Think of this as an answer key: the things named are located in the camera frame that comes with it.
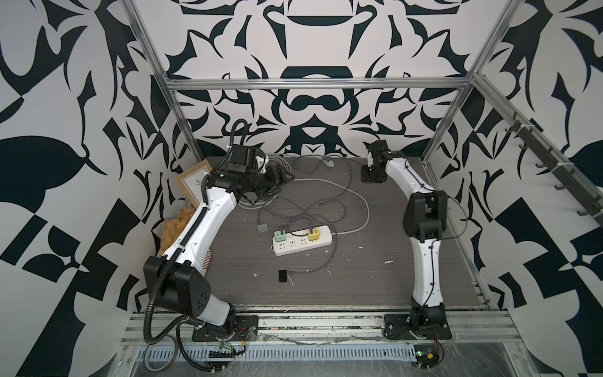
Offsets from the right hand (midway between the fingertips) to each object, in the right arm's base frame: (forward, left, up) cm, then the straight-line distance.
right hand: (365, 172), depth 104 cm
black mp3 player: (-42, +35, -7) cm, 55 cm away
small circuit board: (-65, -9, -10) cm, 66 cm away
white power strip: (-30, +30, -5) cm, 43 cm away
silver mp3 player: (-22, +44, -8) cm, 50 cm away
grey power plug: (+11, +14, -6) cm, 19 cm away
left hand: (-19, +32, +20) cm, 42 cm away
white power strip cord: (-25, +16, -7) cm, 31 cm away
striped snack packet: (-37, +63, -6) cm, 73 cm away
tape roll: (-66, +66, -7) cm, 94 cm away
